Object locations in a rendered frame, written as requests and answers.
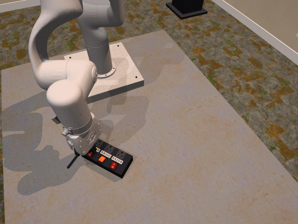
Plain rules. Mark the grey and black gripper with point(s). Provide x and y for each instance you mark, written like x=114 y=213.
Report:
x=85 y=142

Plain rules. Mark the black power strip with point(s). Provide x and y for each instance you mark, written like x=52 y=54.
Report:
x=110 y=158

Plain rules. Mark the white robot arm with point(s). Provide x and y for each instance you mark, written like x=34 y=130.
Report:
x=69 y=82

